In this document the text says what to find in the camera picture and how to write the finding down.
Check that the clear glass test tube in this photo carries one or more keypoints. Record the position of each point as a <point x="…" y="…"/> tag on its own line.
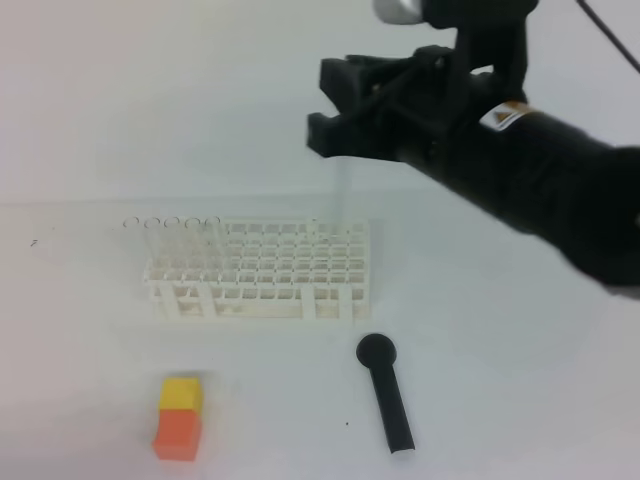
<point x="342" y="187"/>

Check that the clear test tube in rack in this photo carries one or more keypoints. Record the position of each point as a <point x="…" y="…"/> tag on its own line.
<point x="140" y="236"/>
<point x="178" y="250"/>
<point x="216" y="233"/>
<point x="157" y="265"/>
<point x="198" y="236"/>

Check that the orange block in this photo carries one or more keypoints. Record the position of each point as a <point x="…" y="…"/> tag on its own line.
<point x="178" y="435"/>

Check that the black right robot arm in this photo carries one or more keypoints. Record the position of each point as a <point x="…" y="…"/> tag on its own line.
<point x="531" y="171"/>

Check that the black scoop spoon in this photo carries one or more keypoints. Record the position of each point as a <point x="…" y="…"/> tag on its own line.
<point x="378" y="354"/>

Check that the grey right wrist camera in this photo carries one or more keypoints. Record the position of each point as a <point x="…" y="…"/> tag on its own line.
<point x="399" y="12"/>

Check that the yellow block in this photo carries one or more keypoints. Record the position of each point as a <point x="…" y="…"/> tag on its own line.
<point x="181" y="393"/>

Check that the white test tube rack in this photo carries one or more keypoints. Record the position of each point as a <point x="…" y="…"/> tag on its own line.
<point x="304" y="269"/>

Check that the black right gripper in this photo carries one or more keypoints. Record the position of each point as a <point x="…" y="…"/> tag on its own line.
<point x="488" y="33"/>

